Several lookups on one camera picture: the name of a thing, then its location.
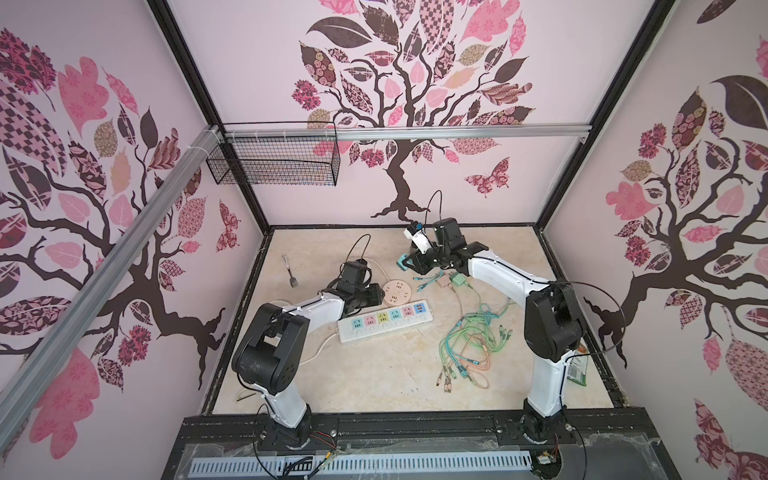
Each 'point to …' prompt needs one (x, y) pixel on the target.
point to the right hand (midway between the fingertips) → (409, 254)
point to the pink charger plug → (444, 281)
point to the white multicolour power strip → (385, 321)
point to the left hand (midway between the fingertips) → (381, 296)
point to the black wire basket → (276, 153)
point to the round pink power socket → (396, 292)
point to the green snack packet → (578, 366)
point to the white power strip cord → (320, 347)
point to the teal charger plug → (400, 263)
